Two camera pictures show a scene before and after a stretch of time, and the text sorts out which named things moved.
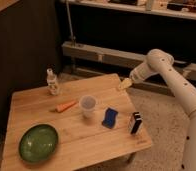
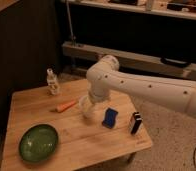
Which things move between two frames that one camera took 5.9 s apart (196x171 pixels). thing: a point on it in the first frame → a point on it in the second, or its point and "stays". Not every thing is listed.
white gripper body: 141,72 → 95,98
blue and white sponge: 110,118 stays
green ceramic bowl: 38,143 stays
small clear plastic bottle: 52,83 stays
